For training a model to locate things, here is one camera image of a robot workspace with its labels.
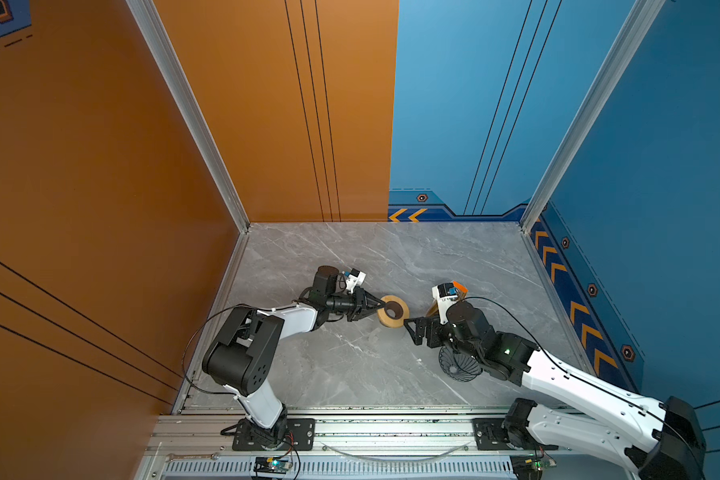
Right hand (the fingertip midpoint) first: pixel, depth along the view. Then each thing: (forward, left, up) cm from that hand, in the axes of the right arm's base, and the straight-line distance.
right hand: (415, 321), depth 76 cm
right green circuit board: (-29, -26, -17) cm, 42 cm away
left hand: (+7, +8, -4) cm, 11 cm away
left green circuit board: (-29, +36, -17) cm, 49 cm away
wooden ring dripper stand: (+7, +5, -7) cm, 11 cm away
